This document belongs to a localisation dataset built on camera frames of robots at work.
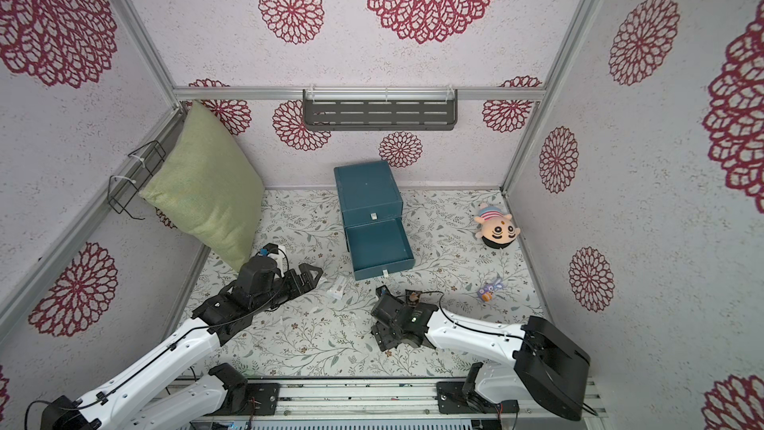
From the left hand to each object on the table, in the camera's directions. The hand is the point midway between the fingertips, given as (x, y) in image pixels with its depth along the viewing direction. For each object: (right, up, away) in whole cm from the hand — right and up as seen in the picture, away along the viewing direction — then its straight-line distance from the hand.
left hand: (312, 278), depth 79 cm
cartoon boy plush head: (+56, +13, +19) cm, 61 cm away
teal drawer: (+17, +6, +15) cm, 23 cm away
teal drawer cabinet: (+15, +23, +12) cm, 30 cm away
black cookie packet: (+28, -8, +11) cm, 31 cm away
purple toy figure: (+50, -6, +11) cm, 52 cm away
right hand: (+19, -15, +4) cm, 25 cm away
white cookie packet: (+5, -7, +13) cm, 16 cm away
